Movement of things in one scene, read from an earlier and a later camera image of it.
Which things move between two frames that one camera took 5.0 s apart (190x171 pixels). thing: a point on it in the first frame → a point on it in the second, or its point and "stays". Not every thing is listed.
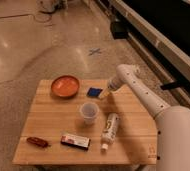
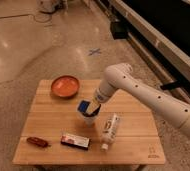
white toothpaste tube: [109, 133] stays
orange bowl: [65, 86] stays
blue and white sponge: [94, 92] → [83, 106]
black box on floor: [119, 29] stays
